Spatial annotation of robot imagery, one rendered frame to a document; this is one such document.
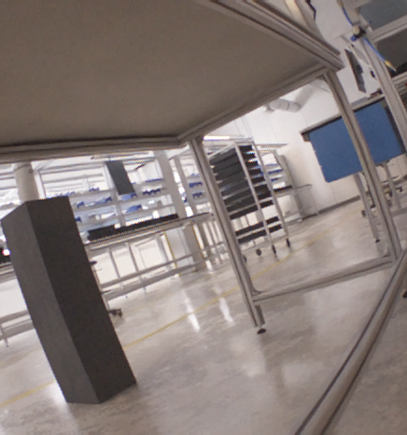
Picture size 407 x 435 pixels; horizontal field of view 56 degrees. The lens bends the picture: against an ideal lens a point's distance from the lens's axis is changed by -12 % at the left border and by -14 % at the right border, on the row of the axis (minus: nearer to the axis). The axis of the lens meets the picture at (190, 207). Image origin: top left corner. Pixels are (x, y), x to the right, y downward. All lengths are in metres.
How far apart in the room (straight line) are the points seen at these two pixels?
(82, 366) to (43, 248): 0.48
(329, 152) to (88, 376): 1.94
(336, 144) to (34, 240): 1.88
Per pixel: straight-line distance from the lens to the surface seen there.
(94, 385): 1.69
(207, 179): 1.88
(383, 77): 2.58
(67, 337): 1.66
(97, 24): 0.91
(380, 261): 1.64
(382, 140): 2.64
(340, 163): 2.71
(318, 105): 12.95
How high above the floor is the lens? 0.49
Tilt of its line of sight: 5 degrees up
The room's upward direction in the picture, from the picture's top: 20 degrees counter-clockwise
